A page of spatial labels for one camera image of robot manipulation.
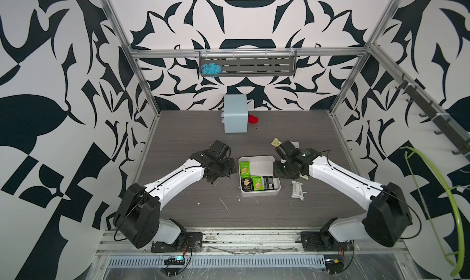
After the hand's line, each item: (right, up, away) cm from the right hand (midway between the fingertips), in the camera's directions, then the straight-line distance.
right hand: (274, 170), depth 84 cm
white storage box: (-5, 0, +9) cm, 10 cm away
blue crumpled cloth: (-30, +48, +7) cm, 57 cm away
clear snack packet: (+11, -11, +2) cm, 16 cm away
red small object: (-7, +25, +32) cm, 41 cm away
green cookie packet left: (-13, 0, +9) cm, 16 cm away
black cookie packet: (-12, -7, +3) cm, 15 cm away
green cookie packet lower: (-7, -7, +3) cm, 10 cm away
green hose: (+44, -18, -30) cm, 56 cm away
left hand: (-22, +1, +1) cm, 22 cm away
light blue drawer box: (-17, +27, +18) cm, 37 cm away
